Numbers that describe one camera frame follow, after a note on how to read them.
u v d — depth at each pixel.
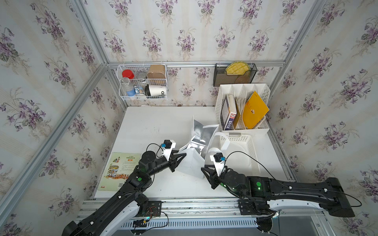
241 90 1.00
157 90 0.93
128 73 0.92
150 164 0.57
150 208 0.72
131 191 0.52
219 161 0.57
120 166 0.88
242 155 0.62
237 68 0.94
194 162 0.74
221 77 0.93
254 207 0.64
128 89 0.90
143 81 0.93
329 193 0.44
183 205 0.75
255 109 0.96
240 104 0.91
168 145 0.61
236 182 0.48
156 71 0.88
